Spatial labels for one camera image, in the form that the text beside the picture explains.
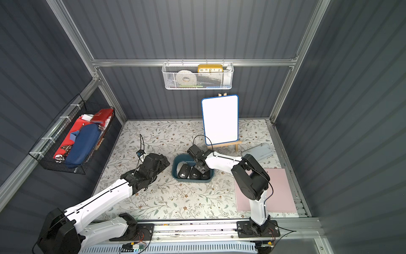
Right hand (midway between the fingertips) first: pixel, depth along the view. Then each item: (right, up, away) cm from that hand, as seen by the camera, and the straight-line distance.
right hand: (208, 160), depth 95 cm
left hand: (-25, +1, -12) cm, 27 cm away
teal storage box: (-12, 0, +2) cm, 12 cm away
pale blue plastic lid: (+33, +5, +5) cm, 34 cm away
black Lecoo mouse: (-7, -6, -8) cm, 13 cm away
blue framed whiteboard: (+7, +24, -6) cm, 26 cm away
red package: (-54, +24, -16) cm, 62 cm away
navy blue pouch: (-56, +11, -26) cm, 63 cm away
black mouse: (-14, -5, -6) cm, 16 cm away
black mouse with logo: (-1, -8, -6) cm, 10 cm away
